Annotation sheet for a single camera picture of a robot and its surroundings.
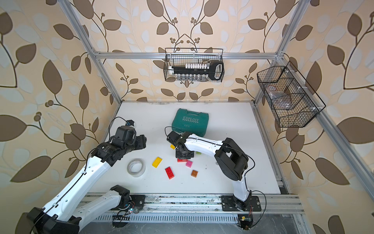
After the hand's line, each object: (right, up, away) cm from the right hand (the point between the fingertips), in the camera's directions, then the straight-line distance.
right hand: (183, 157), depth 88 cm
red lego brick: (-1, -2, 0) cm, 2 cm away
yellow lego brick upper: (-8, +5, +7) cm, 11 cm away
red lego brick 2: (-8, -8, -4) cm, 12 cm away
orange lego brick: (+6, -8, -6) cm, 12 cm away
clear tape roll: (-28, -6, -2) cm, 29 cm away
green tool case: (+7, +21, +14) cm, 26 cm away
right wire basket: (+57, +32, -15) cm, 67 cm away
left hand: (-23, +14, -11) cm, 29 cm away
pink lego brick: (+3, -4, -2) cm, 5 cm away
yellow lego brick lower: (-16, -3, -1) cm, 16 cm away
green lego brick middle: (+10, +2, +2) cm, 10 cm away
